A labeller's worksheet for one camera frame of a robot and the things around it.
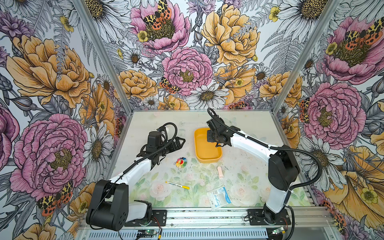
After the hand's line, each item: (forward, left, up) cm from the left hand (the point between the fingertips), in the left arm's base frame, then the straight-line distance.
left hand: (180, 146), depth 87 cm
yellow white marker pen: (-19, -2, -12) cm, 22 cm away
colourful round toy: (-5, 0, -11) cm, 12 cm away
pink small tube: (-11, -23, -10) cm, 27 cm away
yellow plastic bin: (0, -15, -7) cm, 17 cm away
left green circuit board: (-39, +14, -13) cm, 43 cm away
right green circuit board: (-39, -47, -12) cm, 62 cm away
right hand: (+5, -19, 0) cm, 20 cm away
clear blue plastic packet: (-24, -21, -12) cm, 34 cm away
